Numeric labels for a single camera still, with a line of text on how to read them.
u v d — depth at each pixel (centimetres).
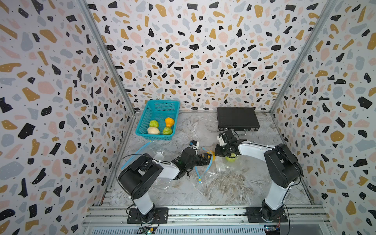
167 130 100
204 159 80
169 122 108
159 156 93
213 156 88
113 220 73
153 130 102
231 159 87
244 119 114
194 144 83
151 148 100
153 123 106
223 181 86
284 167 49
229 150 73
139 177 47
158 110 121
